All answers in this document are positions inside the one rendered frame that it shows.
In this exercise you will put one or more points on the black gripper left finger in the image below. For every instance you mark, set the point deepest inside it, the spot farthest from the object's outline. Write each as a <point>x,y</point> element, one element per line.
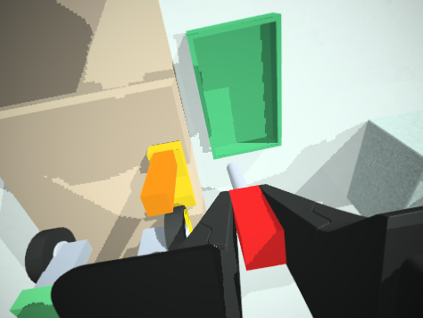
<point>199,279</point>

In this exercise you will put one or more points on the red-headed pin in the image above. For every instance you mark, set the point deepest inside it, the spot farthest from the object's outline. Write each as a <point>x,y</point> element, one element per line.
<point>260,234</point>

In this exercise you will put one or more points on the green wheeled trolley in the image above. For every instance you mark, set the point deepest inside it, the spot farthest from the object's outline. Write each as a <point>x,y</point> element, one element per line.
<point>53,252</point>

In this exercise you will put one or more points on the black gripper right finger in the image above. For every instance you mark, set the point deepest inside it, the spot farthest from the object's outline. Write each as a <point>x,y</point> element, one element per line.
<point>345,265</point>

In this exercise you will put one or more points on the tan sloped ramp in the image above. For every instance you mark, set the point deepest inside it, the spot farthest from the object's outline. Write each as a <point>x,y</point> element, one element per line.
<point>86,87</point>

